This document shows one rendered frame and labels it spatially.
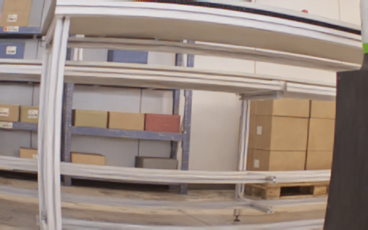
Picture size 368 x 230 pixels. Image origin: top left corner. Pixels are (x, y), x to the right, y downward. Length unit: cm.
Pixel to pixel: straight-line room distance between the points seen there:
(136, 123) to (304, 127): 149
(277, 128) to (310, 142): 37
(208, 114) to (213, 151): 36
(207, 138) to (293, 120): 112
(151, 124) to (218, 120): 90
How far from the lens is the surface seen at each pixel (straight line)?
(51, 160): 180
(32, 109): 552
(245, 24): 185
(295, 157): 558
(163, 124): 573
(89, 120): 557
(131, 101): 612
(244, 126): 408
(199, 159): 630
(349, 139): 170
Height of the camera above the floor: 62
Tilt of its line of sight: 1 degrees up
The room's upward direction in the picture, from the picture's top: 3 degrees clockwise
